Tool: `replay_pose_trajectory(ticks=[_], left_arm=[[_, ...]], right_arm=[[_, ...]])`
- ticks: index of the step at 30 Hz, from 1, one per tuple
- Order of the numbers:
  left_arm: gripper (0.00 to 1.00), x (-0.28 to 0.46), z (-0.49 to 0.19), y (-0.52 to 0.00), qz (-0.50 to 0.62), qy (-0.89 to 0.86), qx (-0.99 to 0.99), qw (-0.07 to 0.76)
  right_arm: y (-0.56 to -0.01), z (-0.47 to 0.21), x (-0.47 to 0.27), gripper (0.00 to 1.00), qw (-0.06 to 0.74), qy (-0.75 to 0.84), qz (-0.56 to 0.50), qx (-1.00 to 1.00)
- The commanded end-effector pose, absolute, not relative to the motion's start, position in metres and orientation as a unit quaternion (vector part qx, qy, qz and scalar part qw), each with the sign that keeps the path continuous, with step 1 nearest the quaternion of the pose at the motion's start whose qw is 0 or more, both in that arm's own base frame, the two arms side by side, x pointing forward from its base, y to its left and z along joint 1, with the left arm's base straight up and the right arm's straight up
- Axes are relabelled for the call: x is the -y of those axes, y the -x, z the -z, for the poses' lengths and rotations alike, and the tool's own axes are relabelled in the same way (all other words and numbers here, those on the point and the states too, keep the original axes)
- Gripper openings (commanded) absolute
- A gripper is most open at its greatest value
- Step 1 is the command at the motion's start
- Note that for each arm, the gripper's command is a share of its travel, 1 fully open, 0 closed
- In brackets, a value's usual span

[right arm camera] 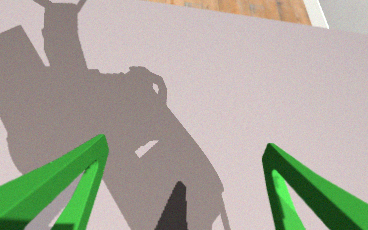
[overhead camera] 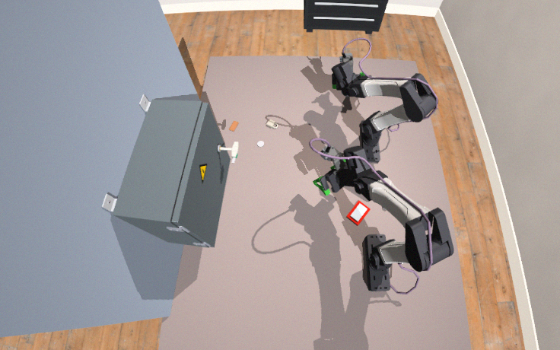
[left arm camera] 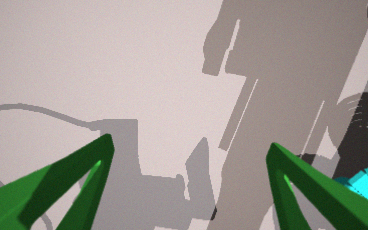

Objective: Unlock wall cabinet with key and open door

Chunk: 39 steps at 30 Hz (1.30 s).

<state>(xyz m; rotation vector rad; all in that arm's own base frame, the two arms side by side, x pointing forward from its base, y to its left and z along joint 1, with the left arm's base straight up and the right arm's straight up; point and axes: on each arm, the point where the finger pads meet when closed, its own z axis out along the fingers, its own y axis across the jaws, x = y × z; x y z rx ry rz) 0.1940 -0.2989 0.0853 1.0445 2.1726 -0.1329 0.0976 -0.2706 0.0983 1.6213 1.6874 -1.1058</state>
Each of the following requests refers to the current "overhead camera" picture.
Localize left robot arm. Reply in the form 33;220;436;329
345;158;454;291

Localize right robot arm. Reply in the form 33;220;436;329
331;56;438;162

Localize grey metal cabinet door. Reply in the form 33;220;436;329
102;94;238;248

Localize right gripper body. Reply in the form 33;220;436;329
332;55;361;91

